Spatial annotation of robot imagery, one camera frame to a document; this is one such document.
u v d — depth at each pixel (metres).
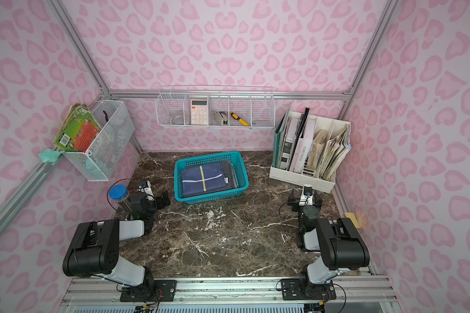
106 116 0.90
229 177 0.99
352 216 0.96
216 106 1.01
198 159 1.04
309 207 0.71
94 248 0.45
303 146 0.91
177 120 0.96
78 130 0.72
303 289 0.66
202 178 0.99
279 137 0.89
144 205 0.73
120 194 0.78
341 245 0.45
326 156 0.93
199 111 0.95
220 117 1.00
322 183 0.97
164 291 0.73
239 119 0.98
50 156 0.62
